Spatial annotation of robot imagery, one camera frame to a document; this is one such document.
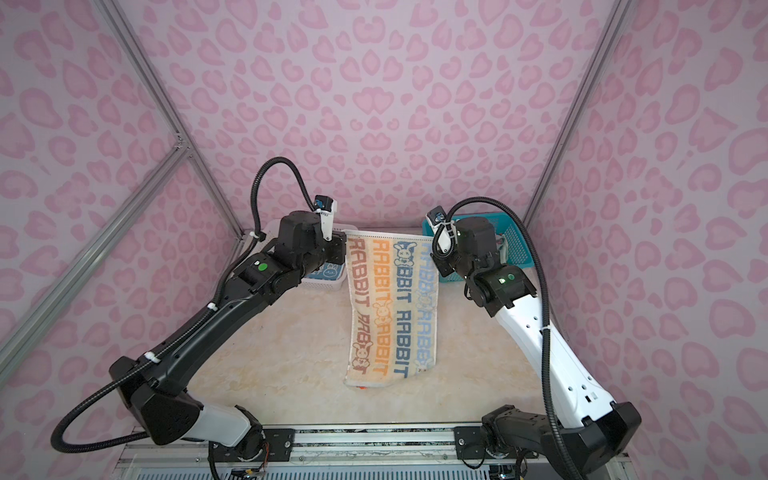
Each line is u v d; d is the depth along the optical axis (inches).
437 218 23.2
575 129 35.2
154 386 15.5
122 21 27.7
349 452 28.5
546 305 17.5
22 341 20.0
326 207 24.0
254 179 18.8
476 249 19.3
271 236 21.4
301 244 21.1
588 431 14.3
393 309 33.2
